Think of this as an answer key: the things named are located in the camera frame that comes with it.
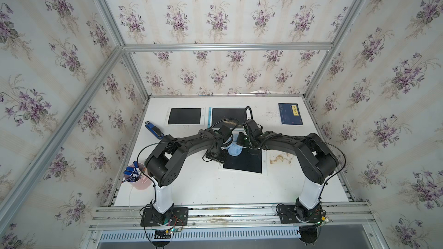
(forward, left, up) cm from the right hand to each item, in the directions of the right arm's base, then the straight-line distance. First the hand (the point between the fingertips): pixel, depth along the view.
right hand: (239, 140), depth 96 cm
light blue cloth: (-7, +3, +2) cm, 8 cm away
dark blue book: (+22, -35, -3) cm, 41 cm away
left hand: (-11, +10, -3) cm, 16 cm away
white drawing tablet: (+19, +34, -3) cm, 39 cm away
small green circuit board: (-44, +32, -4) cm, 54 cm away
